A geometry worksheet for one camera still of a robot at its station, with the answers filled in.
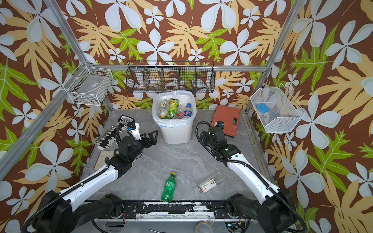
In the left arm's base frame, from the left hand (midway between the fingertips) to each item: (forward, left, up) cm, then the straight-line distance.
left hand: (152, 131), depth 80 cm
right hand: (0, -30, -3) cm, 30 cm away
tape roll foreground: (-41, -27, -18) cm, 52 cm away
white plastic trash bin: (+4, -12, -6) cm, 14 cm away
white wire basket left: (+25, +39, +12) cm, 48 cm away
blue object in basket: (+15, -65, +4) cm, 67 cm away
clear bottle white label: (-24, -31, -17) cm, 43 cm away
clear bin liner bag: (+25, -18, +3) cm, 31 cm away
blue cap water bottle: (+13, -20, +2) cm, 24 cm away
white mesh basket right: (+8, -73, +7) cm, 74 cm away
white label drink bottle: (+10, -6, +8) cm, 14 cm away
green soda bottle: (-27, -10, -17) cm, 33 cm away
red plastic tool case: (+27, -53, -18) cm, 62 cm away
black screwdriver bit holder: (+9, +36, -21) cm, 43 cm away
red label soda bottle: (+17, -15, -3) cm, 23 cm away
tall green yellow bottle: (+17, -11, +2) cm, 21 cm away
